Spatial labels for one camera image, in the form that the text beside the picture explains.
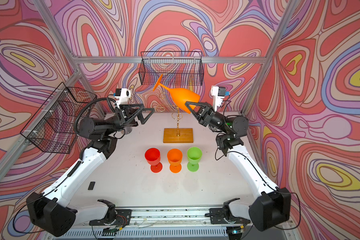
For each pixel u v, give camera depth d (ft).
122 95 1.71
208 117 1.64
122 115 1.53
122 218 2.37
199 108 1.77
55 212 1.23
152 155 2.67
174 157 2.69
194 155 2.75
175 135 3.40
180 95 1.82
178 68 3.15
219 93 1.64
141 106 1.54
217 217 2.42
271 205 1.27
